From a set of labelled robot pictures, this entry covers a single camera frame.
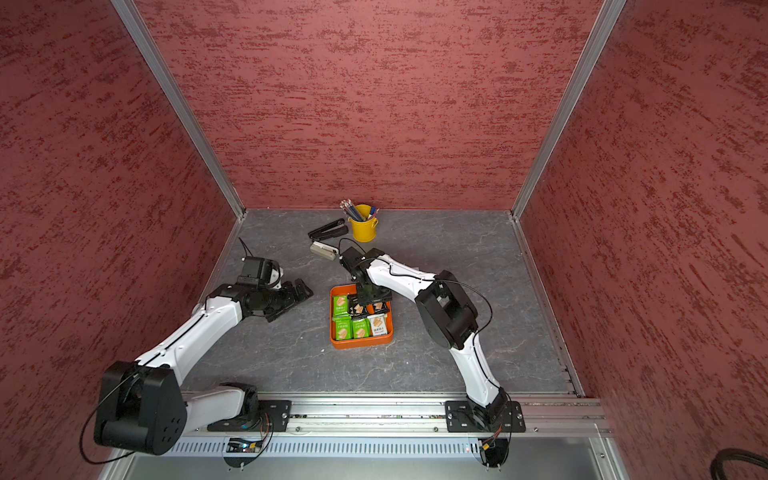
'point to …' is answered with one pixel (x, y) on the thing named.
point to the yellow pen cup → (364, 231)
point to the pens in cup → (360, 212)
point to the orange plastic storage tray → (351, 289)
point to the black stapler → (329, 230)
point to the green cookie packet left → (344, 327)
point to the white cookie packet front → (378, 324)
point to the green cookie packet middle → (361, 328)
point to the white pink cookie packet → (378, 305)
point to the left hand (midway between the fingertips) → (300, 305)
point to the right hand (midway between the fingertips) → (376, 303)
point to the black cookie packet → (354, 307)
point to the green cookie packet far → (340, 304)
